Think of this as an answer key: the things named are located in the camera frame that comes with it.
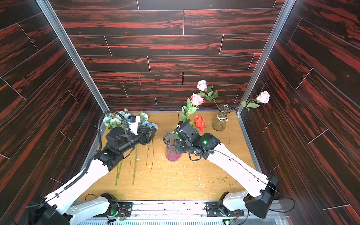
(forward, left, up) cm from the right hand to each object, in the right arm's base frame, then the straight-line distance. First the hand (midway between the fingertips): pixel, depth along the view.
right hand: (180, 142), depth 73 cm
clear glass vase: (+28, -27, -16) cm, 43 cm away
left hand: (+4, +14, +5) cm, 16 cm away
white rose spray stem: (+41, +48, -19) cm, 67 cm away
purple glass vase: (+6, +7, -7) cm, 12 cm away
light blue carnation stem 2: (+26, +21, -19) cm, 38 cm away
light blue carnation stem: (+4, +23, -24) cm, 34 cm away
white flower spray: (+29, +51, -19) cm, 62 cm away
